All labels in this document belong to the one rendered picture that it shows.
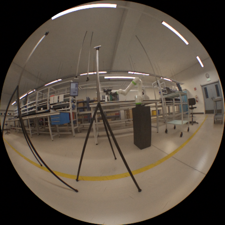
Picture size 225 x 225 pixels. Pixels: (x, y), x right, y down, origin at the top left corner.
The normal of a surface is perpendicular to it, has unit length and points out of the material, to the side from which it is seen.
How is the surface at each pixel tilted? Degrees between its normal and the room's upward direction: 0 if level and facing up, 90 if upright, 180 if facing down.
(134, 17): 180
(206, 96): 90
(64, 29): 180
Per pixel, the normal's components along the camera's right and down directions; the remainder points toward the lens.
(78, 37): 0.10, 1.00
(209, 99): -0.99, 0.10
